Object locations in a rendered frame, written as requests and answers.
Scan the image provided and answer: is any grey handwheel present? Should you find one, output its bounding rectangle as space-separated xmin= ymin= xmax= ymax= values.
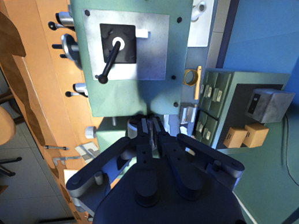
xmin=51 ymin=33 xmax=83 ymax=70

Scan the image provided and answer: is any slim black scriber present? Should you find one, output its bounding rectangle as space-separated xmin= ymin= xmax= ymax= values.
xmin=43 ymin=145 xmax=70 ymax=151

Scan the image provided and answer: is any grey knurled change knob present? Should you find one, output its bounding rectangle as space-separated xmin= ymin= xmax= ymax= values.
xmin=84 ymin=125 xmax=97 ymax=140

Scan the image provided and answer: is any green drawer cabinet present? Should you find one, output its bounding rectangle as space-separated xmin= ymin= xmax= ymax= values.
xmin=193 ymin=68 xmax=291 ymax=150

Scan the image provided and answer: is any thin black cable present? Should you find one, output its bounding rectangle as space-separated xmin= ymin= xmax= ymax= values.
xmin=283 ymin=114 xmax=299 ymax=186

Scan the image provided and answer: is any grey metal block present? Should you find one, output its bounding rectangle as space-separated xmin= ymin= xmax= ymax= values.
xmin=179 ymin=102 xmax=199 ymax=124

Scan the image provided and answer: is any black chair base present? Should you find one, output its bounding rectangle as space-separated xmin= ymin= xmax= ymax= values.
xmin=0 ymin=156 xmax=23 ymax=177

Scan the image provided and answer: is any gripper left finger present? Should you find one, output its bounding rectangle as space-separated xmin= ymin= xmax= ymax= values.
xmin=65 ymin=118 xmax=162 ymax=208

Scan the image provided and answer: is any brass ring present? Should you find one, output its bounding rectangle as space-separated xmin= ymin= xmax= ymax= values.
xmin=183 ymin=68 xmax=200 ymax=87

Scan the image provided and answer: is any black tool post lever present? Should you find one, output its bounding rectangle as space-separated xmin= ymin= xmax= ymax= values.
xmin=98 ymin=40 xmax=122 ymax=84

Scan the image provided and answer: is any grey steel slide plate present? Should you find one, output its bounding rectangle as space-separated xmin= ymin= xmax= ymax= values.
xmin=82 ymin=9 xmax=170 ymax=81

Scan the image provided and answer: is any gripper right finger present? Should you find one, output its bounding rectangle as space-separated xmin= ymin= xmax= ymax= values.
xmin=152 ymin=118 xmax=245 ymax=201

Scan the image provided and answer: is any grey metal box device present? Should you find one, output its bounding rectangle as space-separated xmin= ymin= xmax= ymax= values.
xmin=244 ymin=88 xmax=296 ymax=124

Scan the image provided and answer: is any tan cardboard box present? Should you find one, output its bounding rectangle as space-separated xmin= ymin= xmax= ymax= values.
xmin=223 ymin=126 xmax=249 ymax=149
xmin=242 ymin=123 xmax=270 ymax=148

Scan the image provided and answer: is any grey metal plate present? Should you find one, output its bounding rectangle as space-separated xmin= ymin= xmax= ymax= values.
xmin=74 ymin=141 xmax=101 ymax=165

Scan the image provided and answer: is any white paper sheet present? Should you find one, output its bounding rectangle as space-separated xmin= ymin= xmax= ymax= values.
xmin=63 ymin=169 xmax=80 ymax=186

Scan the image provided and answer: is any white tool bit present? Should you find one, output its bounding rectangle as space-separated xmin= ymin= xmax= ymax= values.
xmin=136 ymin=28 xmax=151 ymax=39

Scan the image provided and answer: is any grey steel caliper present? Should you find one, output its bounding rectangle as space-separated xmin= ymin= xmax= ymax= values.
xmin=52 ymin=155 xmax=82 ymax=167

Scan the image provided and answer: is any green lathe body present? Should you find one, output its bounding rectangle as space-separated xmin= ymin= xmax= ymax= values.
xmin=69 ymin=0 xmax=196 ymax=155

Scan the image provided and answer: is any orange pencil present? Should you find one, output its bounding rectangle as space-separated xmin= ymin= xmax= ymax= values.
xmin=194 ymin=65 xmax=202 ymax=100

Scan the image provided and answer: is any grey lathe chuck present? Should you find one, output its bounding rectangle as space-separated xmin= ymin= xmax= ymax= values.
xmin=126 ymin=114 xmax=141 ymax=140

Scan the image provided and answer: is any black tool post block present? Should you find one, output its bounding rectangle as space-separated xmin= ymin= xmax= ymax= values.
xmin=99 ymin=23 xmax=137 ymax=65

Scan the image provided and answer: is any black ball feed lever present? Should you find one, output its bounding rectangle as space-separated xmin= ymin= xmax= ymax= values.
xmin=65 ymin=83 xmax=89 ymax=98

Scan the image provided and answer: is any round wooden stool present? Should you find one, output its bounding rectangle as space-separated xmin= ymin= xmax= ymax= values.
xmin=0 ymin=87 xmax=25 ymax=147

